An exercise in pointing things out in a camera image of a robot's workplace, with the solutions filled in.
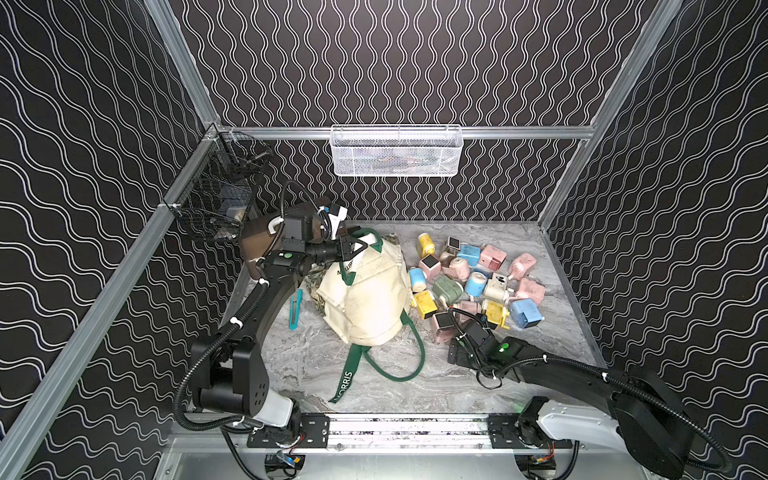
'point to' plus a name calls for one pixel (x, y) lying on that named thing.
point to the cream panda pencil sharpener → (496, 287)
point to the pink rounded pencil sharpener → (521, 266)
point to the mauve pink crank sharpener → (469, 306)
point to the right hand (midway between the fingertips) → (461, 354)
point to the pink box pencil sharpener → (492, 257)
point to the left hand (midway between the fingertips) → (365, 239)
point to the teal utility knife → (295, 308)
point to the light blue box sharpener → (525, 313)
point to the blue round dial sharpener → (418, 280)
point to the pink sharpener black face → (431, 266)
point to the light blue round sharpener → (476, 283)
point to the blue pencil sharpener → (471, 253)
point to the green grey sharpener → (448, 289)
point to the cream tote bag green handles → (364, 300)
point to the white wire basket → (396, 150)
